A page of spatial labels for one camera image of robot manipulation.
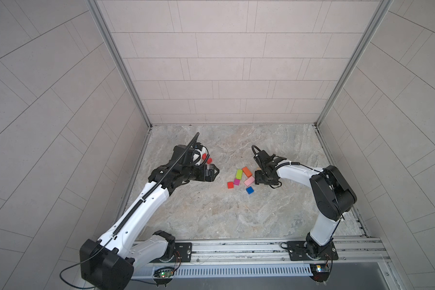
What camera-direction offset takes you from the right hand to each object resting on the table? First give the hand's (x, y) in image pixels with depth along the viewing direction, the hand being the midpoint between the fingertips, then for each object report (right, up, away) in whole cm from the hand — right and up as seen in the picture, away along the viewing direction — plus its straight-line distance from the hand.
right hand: (260, 181), depth 94 cm
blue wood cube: (-6, -3, -5) cm, 9 cm away
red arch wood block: (-27, +10, +5) cm, 30 cm away
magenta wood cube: (-12, 0, -2) cm, 13 cm away
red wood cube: (-16, -1, -3) cm, 16 cm away
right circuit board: (+18, -28, -25) cm, 41 cm away
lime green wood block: (-11, +4, 0) cm, 12 cm away
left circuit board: (-40, -26, -30) cm, 56 cm away
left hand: (-23, +10, -20) cm, 32 cm away
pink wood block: (-6, +1, -3) cm, 7 cm away
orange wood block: (-7, +5, 0) cm, 9 cm away
